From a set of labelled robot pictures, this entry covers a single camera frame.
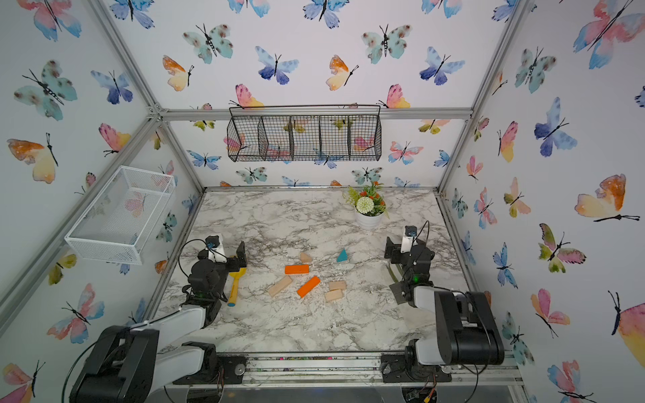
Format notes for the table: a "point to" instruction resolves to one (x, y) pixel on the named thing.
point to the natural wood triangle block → (305, 258)
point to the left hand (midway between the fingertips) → (231, 241)
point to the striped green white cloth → (395, 279)
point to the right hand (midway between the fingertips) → (405, 235)
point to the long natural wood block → (280, 285)
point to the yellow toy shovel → (234, 285)
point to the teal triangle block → (343, 256)
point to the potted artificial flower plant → (369, 207)
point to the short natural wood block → (338, 285)
